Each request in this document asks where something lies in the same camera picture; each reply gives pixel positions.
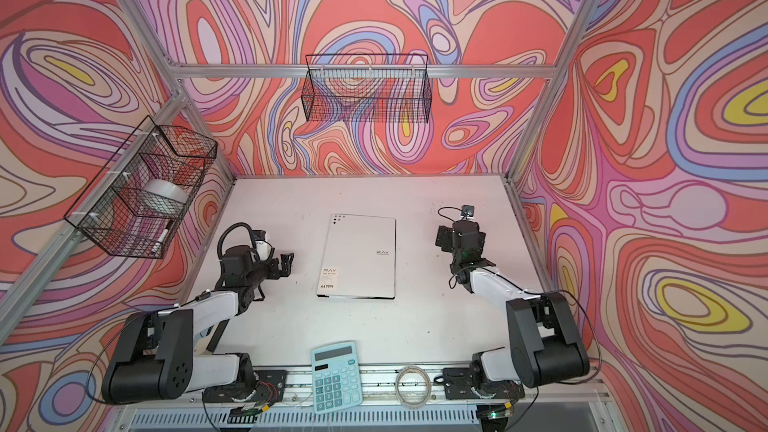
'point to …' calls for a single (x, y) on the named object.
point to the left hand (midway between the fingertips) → (280, 252)
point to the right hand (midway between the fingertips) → (459, 234)
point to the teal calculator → (335, 377)
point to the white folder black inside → (358, 258)
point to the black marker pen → (161, 237)
